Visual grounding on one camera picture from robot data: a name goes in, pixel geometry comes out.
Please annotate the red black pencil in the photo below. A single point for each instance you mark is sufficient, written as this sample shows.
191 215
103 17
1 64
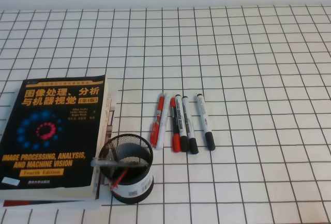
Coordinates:
114 183

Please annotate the red gel pen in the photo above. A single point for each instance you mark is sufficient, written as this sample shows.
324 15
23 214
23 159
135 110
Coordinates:
156 123

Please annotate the black mesh pen holder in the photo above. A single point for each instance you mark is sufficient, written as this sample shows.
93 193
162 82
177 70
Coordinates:
138 182

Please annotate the clear grey pen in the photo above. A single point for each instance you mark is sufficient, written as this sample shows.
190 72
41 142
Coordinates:
102 162

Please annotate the slim black red marker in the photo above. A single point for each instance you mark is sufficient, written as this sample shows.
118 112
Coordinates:
175 138

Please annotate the white marker black cap left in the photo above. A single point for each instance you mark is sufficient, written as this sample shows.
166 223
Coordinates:
181 124

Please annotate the white marker black cap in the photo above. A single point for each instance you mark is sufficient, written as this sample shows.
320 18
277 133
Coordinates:
189 126
181 124
205 123

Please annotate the white marker black cap middle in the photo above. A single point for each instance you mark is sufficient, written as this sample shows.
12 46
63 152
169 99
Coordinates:
189 126

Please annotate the white marker black cap right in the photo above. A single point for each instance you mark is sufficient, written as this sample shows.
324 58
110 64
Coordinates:
205 123

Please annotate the black image processing textbook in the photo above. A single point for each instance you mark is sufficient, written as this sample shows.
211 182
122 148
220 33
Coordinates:
57 126

